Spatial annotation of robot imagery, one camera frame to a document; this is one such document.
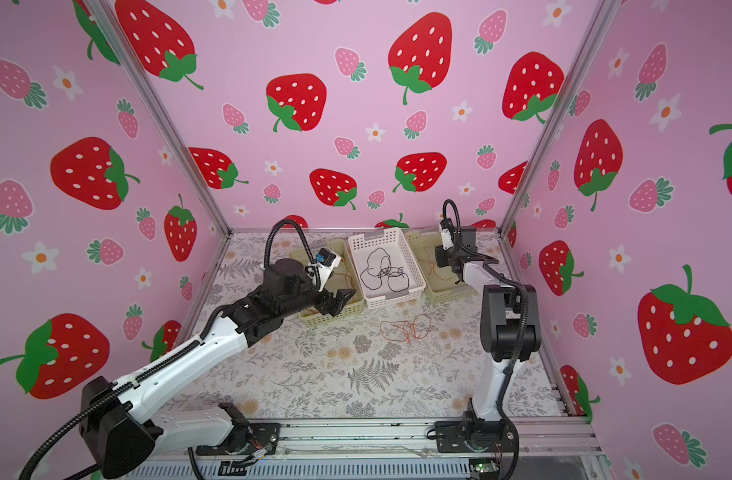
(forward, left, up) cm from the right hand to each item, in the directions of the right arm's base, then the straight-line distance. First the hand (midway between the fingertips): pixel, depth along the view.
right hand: (444, 246), depth 100 cm
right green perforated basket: (-6, 0, -13) cm, 14 cm away
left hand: (-28, +28, +14) cm, 42 cm away
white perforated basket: (+8, +17, -10) cm, 22 cm away
